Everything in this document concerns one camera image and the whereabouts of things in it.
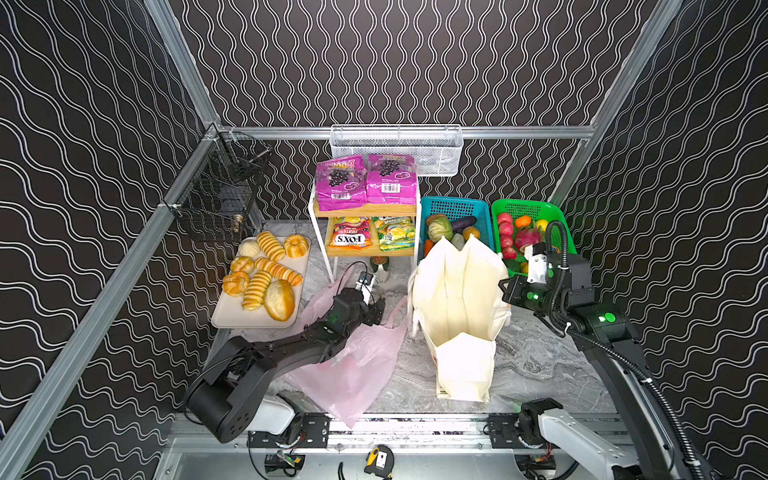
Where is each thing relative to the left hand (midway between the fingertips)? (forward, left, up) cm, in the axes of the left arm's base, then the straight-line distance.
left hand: (381, 297), depth 87 cm
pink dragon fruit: (+29, -50, -4) cm, 58 cm away
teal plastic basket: (+44, -26, -3) cm, 51 cm away
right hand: (-4, -30, +15) cm, 34 cm away
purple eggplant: (+36, -27, -5) cm, 46 cm away
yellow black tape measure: (-38, -2, -9) cm, 40 cm away
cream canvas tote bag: (+4, -24, -9) cm, 26 cm away
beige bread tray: (-1, +49, -10) cm, 50 cm away
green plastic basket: (+45, -58, -5) cm, 73 cm away
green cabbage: (+30, -19, -1) cm, 36 cm away
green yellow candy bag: (+18, -4, +8) cm, 20 cm away
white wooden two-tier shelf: (+10, +15, +20) cm, 27 cm away
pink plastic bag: (-20, +7, -8) cm, 23 cm away
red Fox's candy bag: (+17, +10, +9) cm, 22 cm away
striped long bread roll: (+5, +42, -6) cm, 43 cm away
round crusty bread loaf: (+1, +32, -4) cm, 32 cm away
